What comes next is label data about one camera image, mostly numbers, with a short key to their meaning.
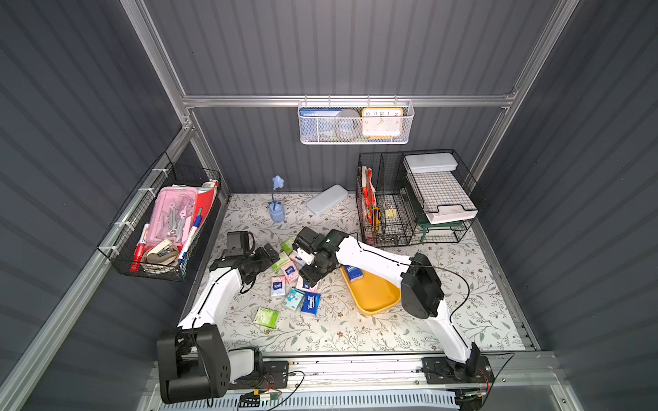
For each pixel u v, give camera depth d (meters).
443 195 0.92
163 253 0.64
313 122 0.87
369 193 1.11
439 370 0.74
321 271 0.77
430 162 1.00
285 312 0.86
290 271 0.92
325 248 0.64
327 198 1.17
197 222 0.71
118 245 0.61
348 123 0.90
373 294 0.88
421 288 0.55
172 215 0.72
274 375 0.74
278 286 0.89
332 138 0.89
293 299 0.86
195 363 0.41
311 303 0.85
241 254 0.67
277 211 1.05
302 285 0.87
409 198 1.09
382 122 0.89
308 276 0.77
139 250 0.65
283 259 0.96
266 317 0.83
